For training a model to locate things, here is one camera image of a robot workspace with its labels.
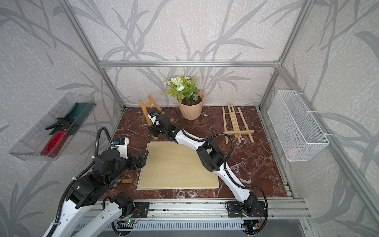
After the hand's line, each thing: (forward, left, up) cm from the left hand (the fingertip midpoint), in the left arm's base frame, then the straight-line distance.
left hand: (141, 153), depth 69 cm
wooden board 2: (+3, -11, -22) cm, 25 cm away
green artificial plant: (+42, -18, +6) cm, 46 cm away
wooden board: (+3, -11, -22) cm, 25 cm away
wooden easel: (+26, +5, -3) cm, 27 cm away
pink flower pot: (+39, -23, -14) cm, 48 cm away
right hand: (+25, +5, -11) cm, 28 cm away
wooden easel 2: (+35, -54, -21) cm, 68 cm away
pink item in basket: (+1, -73, 0) cm, 73 cm away
